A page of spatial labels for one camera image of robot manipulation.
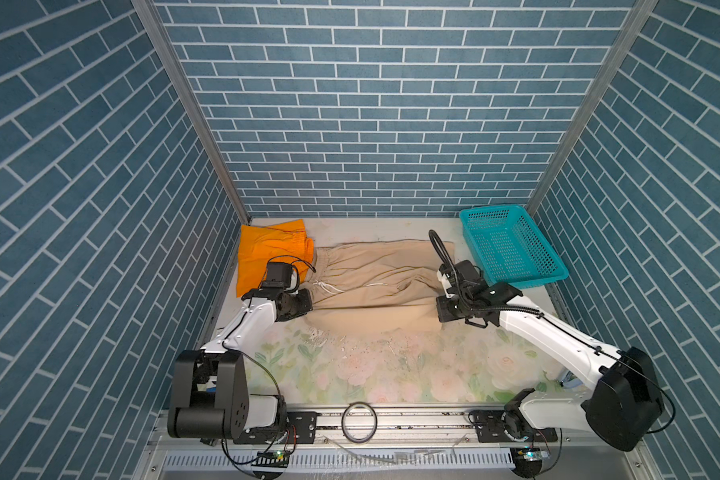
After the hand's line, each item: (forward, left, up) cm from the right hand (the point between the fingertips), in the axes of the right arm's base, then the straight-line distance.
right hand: (437, 303), depth 84 cm
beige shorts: (+10, +14, -8) cm, 19 cm away
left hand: (0, +38, -4) cm, 38 cm away
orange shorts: (+20, +59, -3) cm, 63 cm away
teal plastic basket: (+34, -31, -12) cm, 47 cm away
